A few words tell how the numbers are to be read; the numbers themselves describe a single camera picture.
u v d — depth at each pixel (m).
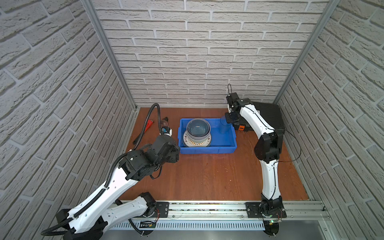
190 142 0.95
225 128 1.00
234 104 0.71
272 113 1.11
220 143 1.03
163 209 0.73
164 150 0.47
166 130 0.58
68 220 0.37
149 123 1.07
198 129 0.95
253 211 0.73
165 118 1.10
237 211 0.76
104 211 0.45
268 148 0.58
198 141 0.94
